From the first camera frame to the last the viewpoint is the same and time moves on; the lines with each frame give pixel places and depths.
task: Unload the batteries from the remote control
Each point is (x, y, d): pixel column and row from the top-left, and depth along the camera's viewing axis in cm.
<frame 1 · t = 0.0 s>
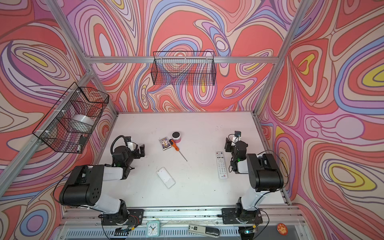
left hand: (137, 144, 94), fingers open
right hand: (231, 140, 97), fingers open
white remote control: (221, 164, 92), point 2 cm above the table
white rectangular plastic tray: (166, 177, 88), on the table
orange handled screwdriver: (174, 144, 101), point 3 cm above the table
pink tape roll: (176, 136, 101), point 6 cm above the table
small colourful card box: (165, 143, 101), point 3 cm above the table

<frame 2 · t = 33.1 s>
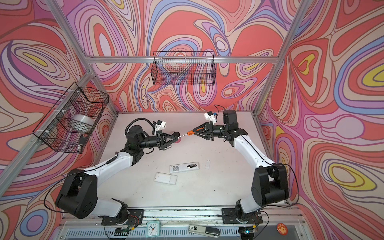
left hand: (176, 141, 71), fingers closed
right hand: (195, 135, 74), fingers open
orange handled screwdriver: (189, 133, 75), point 28 cm above the table
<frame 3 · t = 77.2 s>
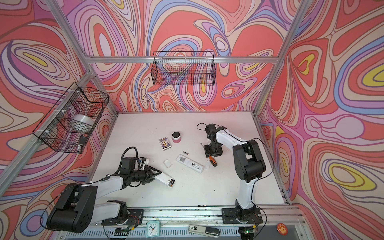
left hand: (161, 173, 85), fingers open
right hand: (212, 158, 93), fingers open
white rectangular plastic tray: (165, 179, 84), point 4 cm above the table
orange handled screwdriver: (213, 162, 92), point 3 cm above the table
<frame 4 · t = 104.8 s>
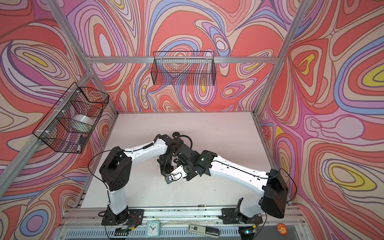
left hand: (167, 170, 86), fingers open
right hand: (183, 168, 76), fingers open
